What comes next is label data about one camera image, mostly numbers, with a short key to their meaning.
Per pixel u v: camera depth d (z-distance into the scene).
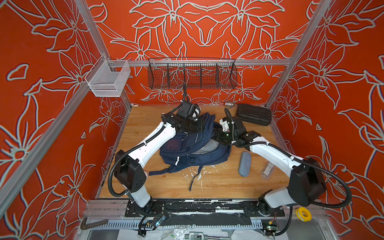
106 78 0.93
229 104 1.17
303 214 0.71
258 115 1.04
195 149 0.79
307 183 0.42
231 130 0.64
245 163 0.86
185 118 0.60
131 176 0.45
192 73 0.97
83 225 0.68
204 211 0.73
